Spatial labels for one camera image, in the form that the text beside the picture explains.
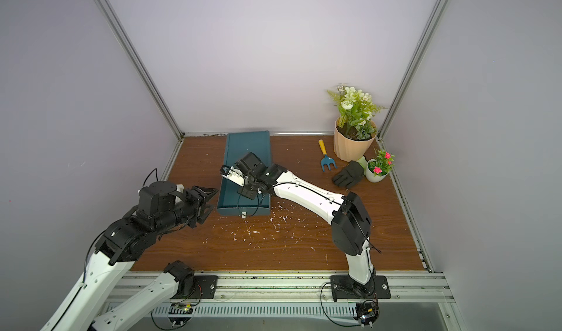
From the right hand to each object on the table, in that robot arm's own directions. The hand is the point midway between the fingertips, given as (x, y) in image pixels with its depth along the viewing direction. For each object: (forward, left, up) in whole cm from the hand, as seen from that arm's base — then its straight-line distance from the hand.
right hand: (243, 174), depth 80 cm
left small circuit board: (-40, +19, -21) cm, 49 cm away
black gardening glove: (+12, -45, -19) cm, 50 cm away
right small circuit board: (-39, -44, -21) cm, 62 cm away
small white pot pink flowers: (+9, -54, -9) cm, 56 cm away
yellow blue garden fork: (+24, -35, -20) cm, 47 cm away
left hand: (-13, +3, +9) cm, 16 cm away
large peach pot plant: (+30, -48, -4) cm, 56 cm away
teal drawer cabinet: (+16, +5, -1) cm, 16 cm away
